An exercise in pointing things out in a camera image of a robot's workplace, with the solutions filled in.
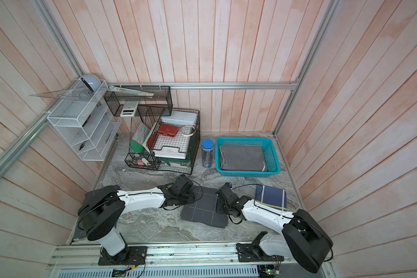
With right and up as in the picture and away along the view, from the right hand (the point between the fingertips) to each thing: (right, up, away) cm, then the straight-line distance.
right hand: (219, 205), depth 88 cm
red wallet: (-27, +39, +4) cm, 48 cm away
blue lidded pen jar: (-6, +28, +1) cm, 29 cm away
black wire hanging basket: (-37, +58, +19) cm, 71 cm away
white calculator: (-51, +53, +9) cm, 74 cm away
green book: (-49, +31, +15) cm, 60 cm away
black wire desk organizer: (-27, +32, 0) cm, 42 cm away
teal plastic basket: (+31, +24, +11) cm, 41 cm away
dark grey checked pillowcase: (-8, -1, -3) cm, 9 cm away
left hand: (-14, +2, +1) cm, 14 cm away
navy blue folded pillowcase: (+27, +4, 0) cm, 28 cm away
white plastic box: (-22, +48, +10) cm, 53 cm away
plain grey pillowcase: (+15, +24, +13) cm, 31 cm away
